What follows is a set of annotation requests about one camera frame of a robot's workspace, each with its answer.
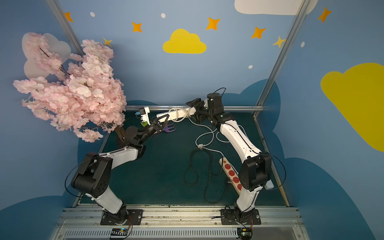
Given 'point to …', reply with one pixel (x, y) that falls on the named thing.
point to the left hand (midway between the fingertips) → (168, 113)
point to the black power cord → (197, 172)
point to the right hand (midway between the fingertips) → (188, 106)
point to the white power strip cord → (201, 146)
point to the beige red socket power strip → (233, 176)
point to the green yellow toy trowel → (144, 124)
